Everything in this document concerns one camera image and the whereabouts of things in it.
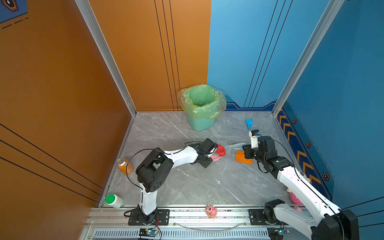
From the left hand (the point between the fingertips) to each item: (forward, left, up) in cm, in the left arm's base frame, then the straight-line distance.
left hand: (207, 158), depth 93 cm
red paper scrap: (+4, -9, +3) cm, 10 cm away
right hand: (0, -20, +14) cm, 24 cm away
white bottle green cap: (-27, +46, +7) cm, 53 cm away
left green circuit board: (-38, +29, -3) cm, 48 cm away
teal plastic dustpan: (+2, -5, +2) cm, 6 cm away
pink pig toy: (-30, -1, +2) cm, 30 cm away
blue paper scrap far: (+30, -33, +1) cm, 45 cm away
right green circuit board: (-38, -33, -2) cm, 50 cm away
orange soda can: (-9, +47, +9) cm, 49 cm away
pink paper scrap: (+1, -5, -1) cm, 5 cm away
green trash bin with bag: (+40, +3, +10) cm, 42 cm away
